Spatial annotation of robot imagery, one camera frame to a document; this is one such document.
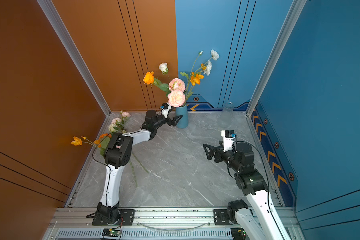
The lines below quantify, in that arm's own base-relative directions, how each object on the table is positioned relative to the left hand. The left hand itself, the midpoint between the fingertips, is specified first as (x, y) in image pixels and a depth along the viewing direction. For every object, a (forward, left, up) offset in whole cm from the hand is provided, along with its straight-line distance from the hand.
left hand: (177, 110), depth 96 cm
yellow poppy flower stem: (-23, +57, -4) cm, 61 cm away
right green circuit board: (-63, -31, -20) cm, 73 cm away
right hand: (-30, -17, +7) cm, 36 cm away
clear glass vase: (+2, -34, -10) cm, 35 cm away
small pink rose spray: (0, +44, -16) cm, 47 cm away
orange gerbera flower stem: (-15, +52, -15) cm, 57 cm away
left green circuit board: (-63, +30, -20) cm, 73 cm away
